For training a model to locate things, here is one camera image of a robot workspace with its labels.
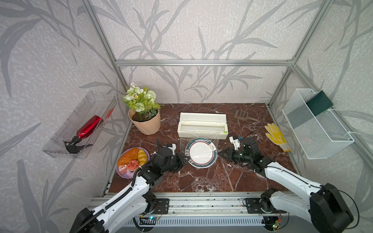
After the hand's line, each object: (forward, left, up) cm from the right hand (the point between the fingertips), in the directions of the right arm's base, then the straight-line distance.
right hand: (217, 153), depth 79 cm
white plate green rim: (+2, +8, -3) cm, 9 cm away
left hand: (-3, +14, +1) cm, 14 cm away
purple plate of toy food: (0, +51, -8) cm, 51 cm away
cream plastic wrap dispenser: (+24, +7, -6) cm, 26 cm away
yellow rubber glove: (+19, -46, -14) cm, 52 cm away
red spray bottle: (-7, +62, +21) cm, 66 cm away
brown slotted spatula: (+37, -25, -11) cm, 46 cm away
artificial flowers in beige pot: (+21, +42, +13) cm, 49 cm away
